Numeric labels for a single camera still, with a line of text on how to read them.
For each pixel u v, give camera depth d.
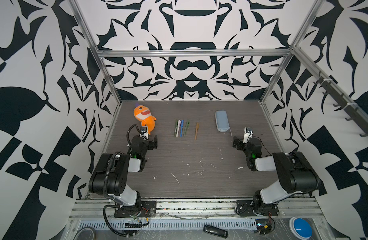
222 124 1.04
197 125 1.05
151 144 0.84
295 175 0.46
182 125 1.05
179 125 1.05
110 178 0.43
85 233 0.69
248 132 0.83
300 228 0.69
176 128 1.04
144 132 0.81
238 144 0.86
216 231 0.70
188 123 1.08
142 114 1.02
